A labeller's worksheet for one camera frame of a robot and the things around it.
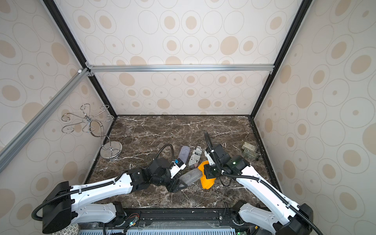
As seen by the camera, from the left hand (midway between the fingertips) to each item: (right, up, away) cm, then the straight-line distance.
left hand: (187, 184), depth 72 cm
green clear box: (+40, +13, +23) cm, 48 cm away
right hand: (+11, +5, +4) cm, 13 cm away
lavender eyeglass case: (-3, +11, +22) cm, 25 cm away
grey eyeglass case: (+2, +4, +1) cm, 4 cm away
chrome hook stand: (-50, +30, +4) cm, 59 cm away
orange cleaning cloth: (+9, +1, -1) cm, 10 cm away
